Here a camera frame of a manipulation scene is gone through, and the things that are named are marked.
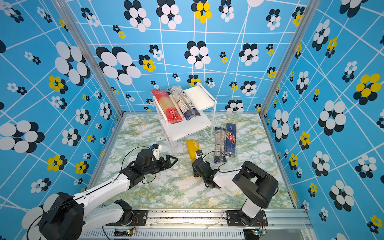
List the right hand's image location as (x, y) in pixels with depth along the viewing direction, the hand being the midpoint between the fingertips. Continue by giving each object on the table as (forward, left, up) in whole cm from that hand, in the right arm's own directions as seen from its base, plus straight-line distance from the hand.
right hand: (197, 165), depth 93 cm
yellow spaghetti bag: (+11, +3, +3) cm, 12 cm away
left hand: (-3, +13, +12) cm, 17 cm away
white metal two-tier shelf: (+19, -5, +34) cm, 39 cm away
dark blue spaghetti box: (+16, -22, +5) cm, 28 cm away
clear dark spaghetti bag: (+5, -14, +4) cm, 15 cm away
